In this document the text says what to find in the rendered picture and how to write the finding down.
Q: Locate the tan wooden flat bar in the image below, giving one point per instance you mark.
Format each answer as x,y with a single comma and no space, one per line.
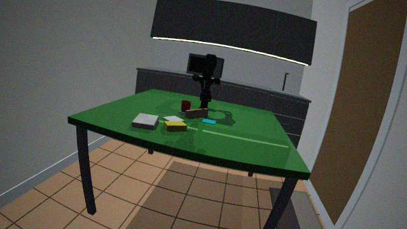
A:
196,113

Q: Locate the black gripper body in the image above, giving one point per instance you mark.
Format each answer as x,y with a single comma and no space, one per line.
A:
196,77

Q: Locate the light grey flat square tile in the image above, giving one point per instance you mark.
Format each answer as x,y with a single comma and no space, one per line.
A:
172,118

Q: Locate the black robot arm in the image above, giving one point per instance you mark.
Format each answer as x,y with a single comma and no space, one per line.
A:
210,63

